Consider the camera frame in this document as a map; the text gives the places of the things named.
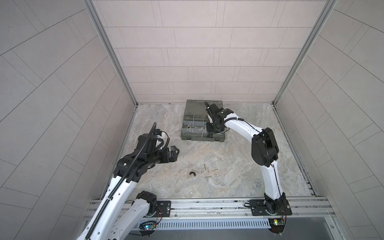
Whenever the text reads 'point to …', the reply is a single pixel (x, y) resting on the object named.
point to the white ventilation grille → (212, 223)
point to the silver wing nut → (188, 126)
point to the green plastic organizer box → (202, 121)
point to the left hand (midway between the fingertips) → (175, 150)
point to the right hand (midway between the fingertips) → (208, 131)
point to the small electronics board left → (147, 227)
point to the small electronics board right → (277, 224)
